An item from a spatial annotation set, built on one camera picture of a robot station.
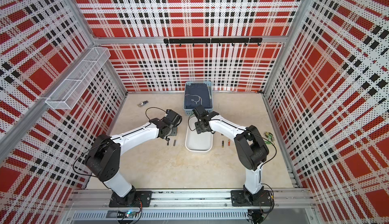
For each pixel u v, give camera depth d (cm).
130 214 69
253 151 49
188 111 102
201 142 92
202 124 66
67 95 69
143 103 113
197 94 110
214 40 89
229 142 93
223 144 93
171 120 71
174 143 93
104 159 45
